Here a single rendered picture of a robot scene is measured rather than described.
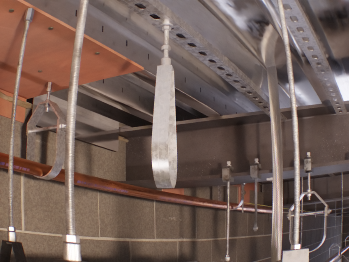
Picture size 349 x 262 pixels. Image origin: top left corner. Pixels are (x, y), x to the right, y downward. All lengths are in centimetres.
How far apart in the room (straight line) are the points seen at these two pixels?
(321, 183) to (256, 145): 183
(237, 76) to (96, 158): 71
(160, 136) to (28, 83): 59
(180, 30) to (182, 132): 88
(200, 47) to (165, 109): 24
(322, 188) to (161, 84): 267
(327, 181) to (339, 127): 186
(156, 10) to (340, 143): 91
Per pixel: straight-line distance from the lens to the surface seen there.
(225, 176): 149
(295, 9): 80
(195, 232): 235
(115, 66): 110
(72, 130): 41
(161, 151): 73
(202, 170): 165
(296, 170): 64
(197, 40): 92
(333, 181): 336
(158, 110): 76
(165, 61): 82
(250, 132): 161
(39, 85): 125
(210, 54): 99
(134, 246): 184
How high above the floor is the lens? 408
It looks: 13 degrees up
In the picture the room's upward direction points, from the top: straight up
